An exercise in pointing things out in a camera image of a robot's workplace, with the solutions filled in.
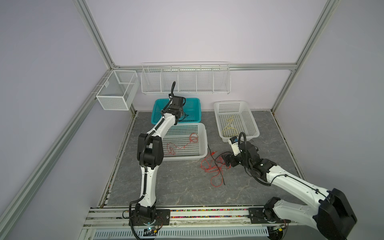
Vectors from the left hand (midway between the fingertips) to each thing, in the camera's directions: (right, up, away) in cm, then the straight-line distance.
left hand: (177, 109), depth 100 cm
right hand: (+32, -26, -16) cm, 44 cm away
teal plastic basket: (+9, -2, +6) cm, 11 cm away
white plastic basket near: (+5, -22, +2) cm, 22 cm away
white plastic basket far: (+42, -5, +16) cm, 45 cm away
